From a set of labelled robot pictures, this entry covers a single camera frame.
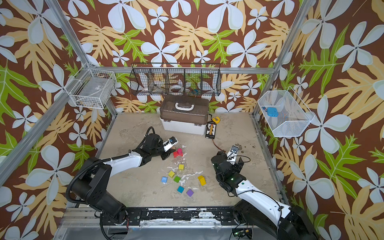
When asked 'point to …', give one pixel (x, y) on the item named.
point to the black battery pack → (211, 129)
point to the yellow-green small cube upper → (181, 166)
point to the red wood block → (175, 154)
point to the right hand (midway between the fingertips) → (228, 154)
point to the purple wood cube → (189, 192)
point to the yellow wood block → (202, 179)
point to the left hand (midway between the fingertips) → (172, 144)
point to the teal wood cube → (180, 189)
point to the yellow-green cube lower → (171, 174)
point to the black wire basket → (175, 79)
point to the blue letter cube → (164, 179)
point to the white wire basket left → (93, 89)
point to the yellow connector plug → (216, 119)
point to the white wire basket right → (287, 114)
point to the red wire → (222, 150)
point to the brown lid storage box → (187, 113)
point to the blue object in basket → (272, 111)
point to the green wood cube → (177, 179)
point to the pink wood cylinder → (180, 150)
